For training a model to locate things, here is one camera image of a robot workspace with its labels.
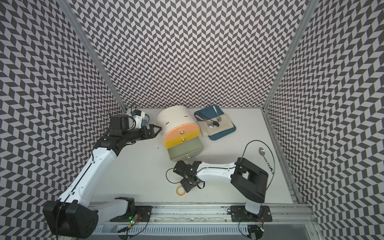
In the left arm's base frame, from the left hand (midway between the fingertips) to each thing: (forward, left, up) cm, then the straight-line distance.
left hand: (155, 130), depth 77 cm
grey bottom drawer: (-3, -15, -16) cm, 22 cm away
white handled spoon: (+28, -37, -23) cm, 52 cm away
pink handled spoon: (+23, -31, -23) cm, 44 cm away
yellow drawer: (-2, -8, -9) cm, 12 cm away
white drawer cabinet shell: (+11, -6, -1) cm, 13 cm away
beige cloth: (+22, -42, -23) cm, 52 cm away
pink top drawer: (+3, -13, -2) cm, 13 cm away
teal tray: (+37, -32, -24) cm, 54 cm away
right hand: (-20, -19, -25) cm, 37 cm away
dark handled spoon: (+23, -35, -23) cm, 48 cm away
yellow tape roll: (-23, -12, -24) cm, 36 cm away
